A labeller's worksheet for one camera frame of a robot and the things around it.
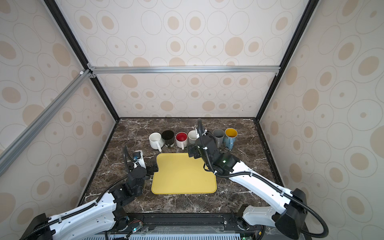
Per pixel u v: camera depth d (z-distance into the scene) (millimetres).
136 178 568
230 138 950
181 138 1033
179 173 997
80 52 824
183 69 900
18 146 537
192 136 1012
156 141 977
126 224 716
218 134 989
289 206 391
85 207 487
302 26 732
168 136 1005
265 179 447
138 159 656
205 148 506
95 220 565
